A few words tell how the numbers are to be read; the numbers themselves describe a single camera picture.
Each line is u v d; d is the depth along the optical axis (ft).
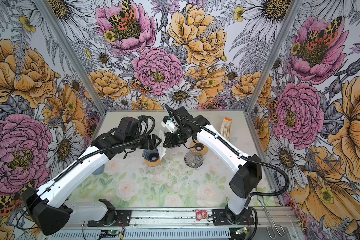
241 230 2.35
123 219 2.40
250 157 1.49
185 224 2.42
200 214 2.40
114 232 2.32
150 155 2.73
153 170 2.94
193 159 3.01
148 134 1.79
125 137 1.80
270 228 2.35
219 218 2.42
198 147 3.33
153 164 2.66
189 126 1.78
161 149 2.41
